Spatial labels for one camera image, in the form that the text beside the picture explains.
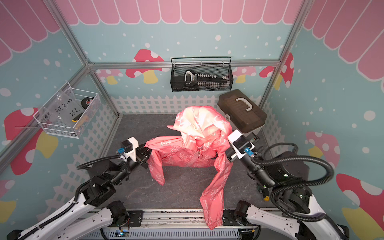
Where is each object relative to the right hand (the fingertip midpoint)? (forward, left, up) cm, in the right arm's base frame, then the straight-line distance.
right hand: (226, 123), depth 46 cm
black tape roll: (+33, +69, -17) cm, 79 cm away
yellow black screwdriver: (-7, -28, -51) cm, 59 cm away
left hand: (+5, +26, -17) cm, 31 cm away
